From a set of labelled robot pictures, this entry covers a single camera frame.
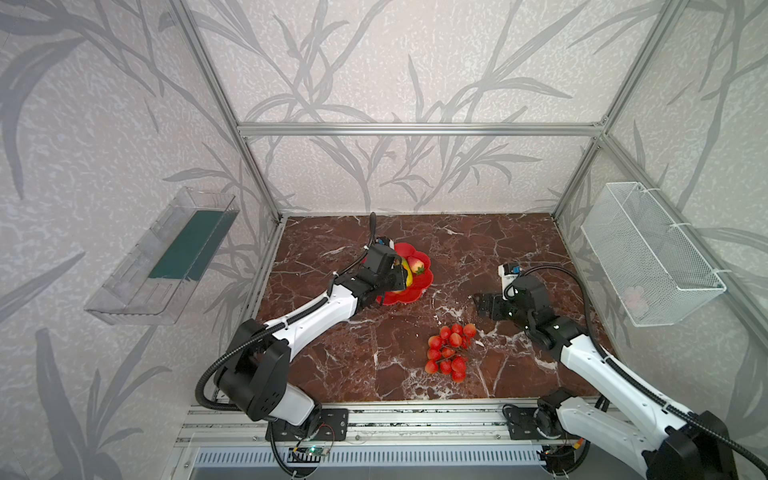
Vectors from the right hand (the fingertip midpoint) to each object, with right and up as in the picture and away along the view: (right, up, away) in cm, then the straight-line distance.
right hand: (488, 286), depth 84 cm
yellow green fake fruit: (-23, +3, +15) cm, 28 cm away
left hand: (-22, +6, +2) cm, 23 cm away
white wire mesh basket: (+30, +6, -21) cm, 37 cm away
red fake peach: (-20, +4, +15) cm, 26 cm away
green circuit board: (-47, -39, -13) cm, 62 cm away
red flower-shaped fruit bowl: (-19, -1, +15) cm, 24 cm away
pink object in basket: (+33, -2, -10) cm, 35 cm away
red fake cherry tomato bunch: (-12, -18, -1) cm, 22 cm away
